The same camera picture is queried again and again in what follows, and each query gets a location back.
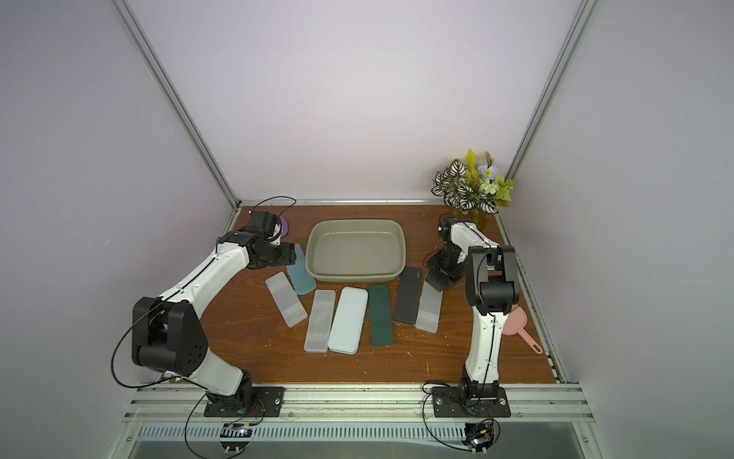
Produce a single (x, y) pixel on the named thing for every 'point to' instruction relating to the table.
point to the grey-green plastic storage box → (356, 250)
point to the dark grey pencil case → (407, 295)
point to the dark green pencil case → (380, 316)
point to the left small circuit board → (235, 437)
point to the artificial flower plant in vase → (475, 191)
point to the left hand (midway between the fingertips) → (289, 254)
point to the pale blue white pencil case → (347, 328)
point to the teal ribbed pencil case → (302, 278)
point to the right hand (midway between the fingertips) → (442, 272)
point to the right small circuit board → (479, 436)
